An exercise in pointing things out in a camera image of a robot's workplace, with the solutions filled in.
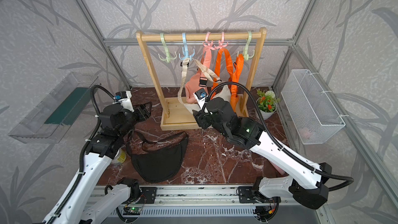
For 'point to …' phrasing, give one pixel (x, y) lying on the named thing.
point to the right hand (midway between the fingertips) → (199, 106)
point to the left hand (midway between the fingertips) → (148, 104)
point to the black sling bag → (156, 162)
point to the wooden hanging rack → (175, 114)
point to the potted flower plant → (267, 102)
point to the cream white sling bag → (222, 92)
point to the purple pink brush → (276, 171)
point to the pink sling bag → (201, 79)
